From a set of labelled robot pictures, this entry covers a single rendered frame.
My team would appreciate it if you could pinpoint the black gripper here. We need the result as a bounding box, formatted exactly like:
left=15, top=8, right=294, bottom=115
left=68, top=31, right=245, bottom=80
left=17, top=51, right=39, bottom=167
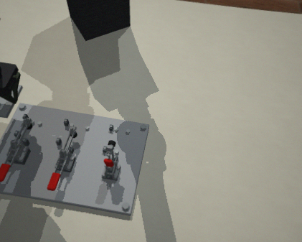
left=0, top=62, right=21, bottom=104

